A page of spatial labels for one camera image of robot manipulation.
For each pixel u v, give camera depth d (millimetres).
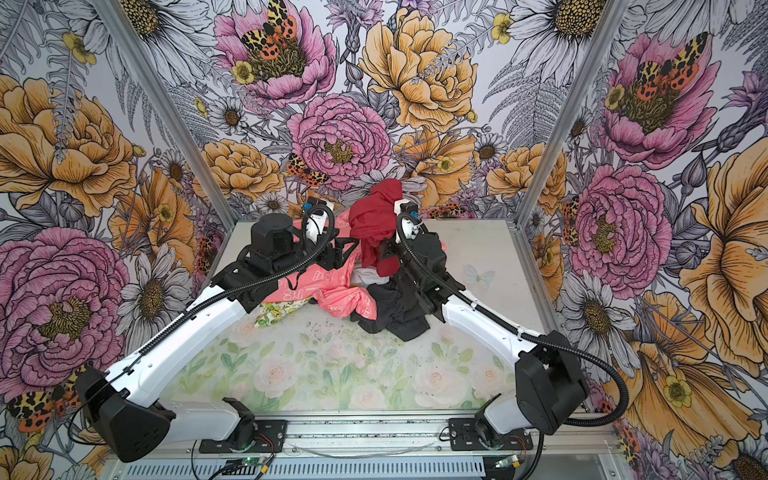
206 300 463
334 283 913
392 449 731
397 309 890
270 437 735
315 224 612
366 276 965
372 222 645
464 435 743
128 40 749
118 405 378
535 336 457
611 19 721
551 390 425
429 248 577
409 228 656
